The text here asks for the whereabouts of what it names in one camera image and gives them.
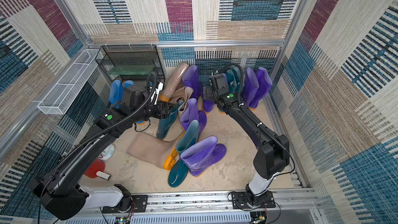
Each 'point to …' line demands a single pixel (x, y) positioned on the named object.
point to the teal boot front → (179, 172)
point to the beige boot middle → (182, 101)
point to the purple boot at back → (190, 79)
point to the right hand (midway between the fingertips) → (216, 90)
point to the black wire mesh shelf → (130, 62)
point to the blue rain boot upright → (116, 94)
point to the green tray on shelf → (128, 70)
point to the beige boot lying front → (160, 153)
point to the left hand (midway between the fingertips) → (170, 103)
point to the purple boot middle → (192, 113)
